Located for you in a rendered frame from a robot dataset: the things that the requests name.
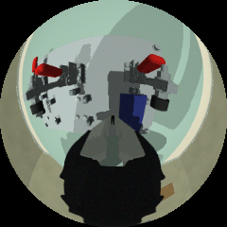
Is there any dark blue flat plate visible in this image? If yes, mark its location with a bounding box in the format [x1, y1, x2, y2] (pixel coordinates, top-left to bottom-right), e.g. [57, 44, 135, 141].
[118, 93, 148, 132]

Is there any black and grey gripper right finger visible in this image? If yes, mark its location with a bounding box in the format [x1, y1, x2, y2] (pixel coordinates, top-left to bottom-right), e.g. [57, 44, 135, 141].
[113, 115, 165, 181]

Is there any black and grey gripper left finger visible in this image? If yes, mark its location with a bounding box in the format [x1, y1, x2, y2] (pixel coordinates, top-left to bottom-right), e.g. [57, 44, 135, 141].
[60, 115, 113, 179]

